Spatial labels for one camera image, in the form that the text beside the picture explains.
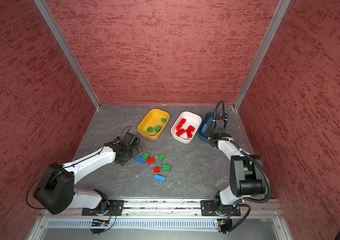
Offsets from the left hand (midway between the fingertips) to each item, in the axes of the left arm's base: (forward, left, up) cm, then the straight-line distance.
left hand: (134, 156), depth 88 cm
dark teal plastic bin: (+27, -46, 0) cm, 53 cm away
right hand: (+17, -48, +7) cm, 51 cm away
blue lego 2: (-12, -17, -2) cm, 21 cm away
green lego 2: (+22, -13, -2) cm, 25 cm away
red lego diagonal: (+29, -30, -2) cm, 42 cm away
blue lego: (-1, -4, -3) cm, 5 cm away
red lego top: (+24, -37, -4) cm, 44 cm away
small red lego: (-7, -14, -3) cm, 16 cm away
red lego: (+20, -28, -3) cm, 35 cm away
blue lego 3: (+25, -47, -1) cm, 54 cm away
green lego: (+21, -7, -2) cm, 23 cm away
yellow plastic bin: (+31, -8, -3) cm, 32 cm away
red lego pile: (+18, -35, -2) cm, 39 cm away
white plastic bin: (+31, -38, -2) cm, 49 cm away
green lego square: (-6, -20, -2) cm, 21 cm away
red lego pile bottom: (-1, -10, -3) cm, 10 cm away
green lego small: (0, -17, -2) cm, 17 cm away
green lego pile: (+1, -7, -2) cm, 7 cm away
